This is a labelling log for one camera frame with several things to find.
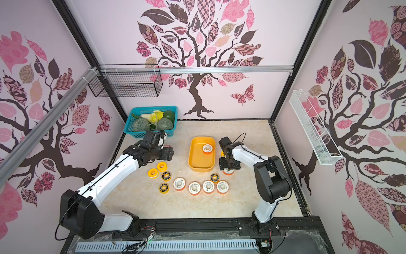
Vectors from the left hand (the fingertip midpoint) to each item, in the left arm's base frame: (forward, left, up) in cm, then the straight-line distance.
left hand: (165, 154), depth 83 cm
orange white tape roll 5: (-13, -23, -14) cm, 30 cm away
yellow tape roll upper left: (0, +5, -14) cm, 15 cm away
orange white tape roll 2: (-5, -35, -12) cm, 38 cm away
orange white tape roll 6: (-13, -31, -15) cm, 37 cm away
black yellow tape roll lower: (-13, +2, -15) cm, 20 cm away
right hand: (-3, -35, -12) cm, 37 cm away
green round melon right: (+27, +6, -4) cm, 28 cm away
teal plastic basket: (+26, +32, -9) cm, 42 cm away
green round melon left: (+26, +21, -4) cm, 34 cm away
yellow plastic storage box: (+4, -17, -15) cm, 23 cm away
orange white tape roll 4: (-13, -15, -14) cm, 25 cm away
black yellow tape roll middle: (-5, +2, -15) cm, 16 cm away
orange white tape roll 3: (-11, -7, -14) cm, 19 cm away
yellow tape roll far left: (-4, +10, -15) cm, 18 cm away
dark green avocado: (+37, +4, -5) cm, 38 cm away
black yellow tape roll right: (-7, -27, -15) cm, 32 cm away
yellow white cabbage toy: (+39, +15, -9) cm, 43 cm away
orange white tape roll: (+12, -23, -13) cm, 29 cm away
